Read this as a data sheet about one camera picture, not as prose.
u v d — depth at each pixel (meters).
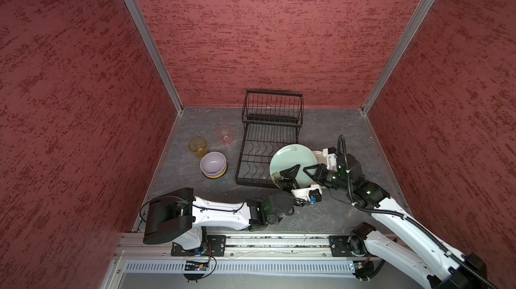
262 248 0.76
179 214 0.48
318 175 0.67
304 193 0.61
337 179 0.64
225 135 1.06
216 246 0.74
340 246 0.74
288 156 0.83
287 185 0.63
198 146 1.00
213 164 0.91
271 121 1.31
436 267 0.42
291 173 0.63
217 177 0.87
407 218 0.48
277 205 0.52
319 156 0.76
